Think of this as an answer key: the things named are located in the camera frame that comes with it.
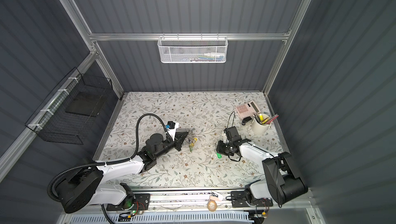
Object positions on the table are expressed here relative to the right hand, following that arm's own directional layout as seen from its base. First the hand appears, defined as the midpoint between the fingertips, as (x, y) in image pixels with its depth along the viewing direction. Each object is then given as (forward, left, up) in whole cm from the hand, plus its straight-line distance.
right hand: (218, 149), depth 90 cm
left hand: (+3, +17, +16) cm, 23 cm away
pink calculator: (+30, -22, 0) cm, 37 cm away
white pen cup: (+12, -25, +10) cm, 29 cm away
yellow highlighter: (+17, -27, +8) cm, 33 cm away
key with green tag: (-3, 0, -1) cm, 3 cm away
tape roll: (-28, +5, -1) cm, 28 cm away
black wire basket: (+5, +74, +29) cm, 80 cm away
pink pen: (+14, -32, +11) cm, 37 cm away
